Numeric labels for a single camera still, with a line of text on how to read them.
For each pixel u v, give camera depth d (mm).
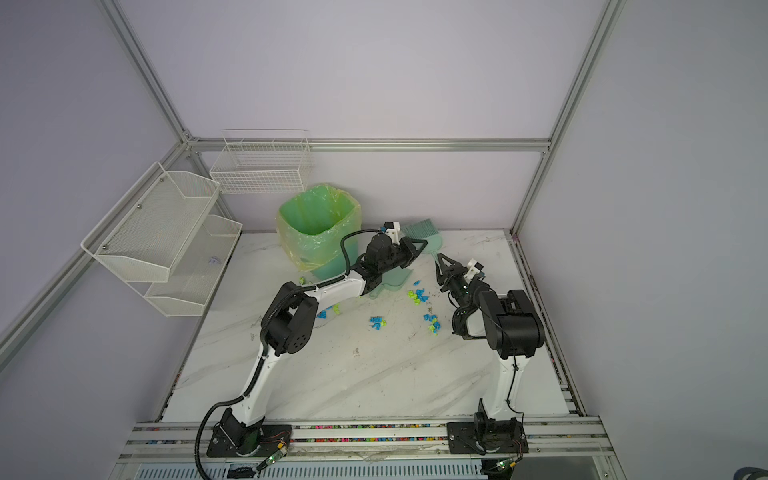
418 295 1012
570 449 733
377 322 935
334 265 946
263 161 956
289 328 593
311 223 1073
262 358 604
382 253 777
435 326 930
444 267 878
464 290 837
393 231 902
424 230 949
